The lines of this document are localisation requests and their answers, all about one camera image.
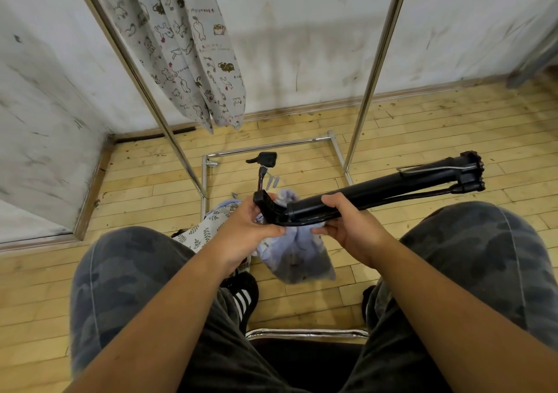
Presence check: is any grey metal furniture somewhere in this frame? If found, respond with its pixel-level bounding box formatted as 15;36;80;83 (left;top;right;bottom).
505;35;558;91

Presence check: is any chrome clothes rack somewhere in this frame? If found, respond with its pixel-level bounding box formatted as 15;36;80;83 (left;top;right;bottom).
65;0;415;223

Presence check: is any black striped shoe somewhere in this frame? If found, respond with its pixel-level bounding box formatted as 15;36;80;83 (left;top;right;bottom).
220;271;260;335
360;284;377;324

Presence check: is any person's right forearm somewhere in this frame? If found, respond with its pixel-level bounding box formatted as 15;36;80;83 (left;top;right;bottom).
362;242;558;393

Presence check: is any blue floral bag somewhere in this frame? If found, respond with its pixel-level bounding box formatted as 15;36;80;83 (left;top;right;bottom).
205;198;243;221

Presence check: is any black striped left shoe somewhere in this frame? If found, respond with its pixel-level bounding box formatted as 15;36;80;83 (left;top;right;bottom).
220;271;260;335

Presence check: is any black striped right shoe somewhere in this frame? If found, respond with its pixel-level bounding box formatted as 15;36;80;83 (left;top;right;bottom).
360;284;377;324

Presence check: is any black baseboard strip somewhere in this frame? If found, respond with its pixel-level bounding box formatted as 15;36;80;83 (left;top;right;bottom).
115;126;197;144

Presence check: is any chrome chair frame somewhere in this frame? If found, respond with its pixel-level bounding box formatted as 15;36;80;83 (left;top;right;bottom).
245;328;370;345

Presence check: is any person's left forearm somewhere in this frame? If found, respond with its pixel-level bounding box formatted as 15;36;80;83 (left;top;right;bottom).
63;248;238;393

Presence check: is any person's right hand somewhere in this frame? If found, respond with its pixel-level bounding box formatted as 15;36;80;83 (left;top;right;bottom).
310;192;395;269

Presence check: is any black chair seat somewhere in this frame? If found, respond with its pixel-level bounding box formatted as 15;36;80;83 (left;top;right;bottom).
251;338;365;393

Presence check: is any person's left hand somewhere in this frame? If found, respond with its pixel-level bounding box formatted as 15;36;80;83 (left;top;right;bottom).
209;192;287;274

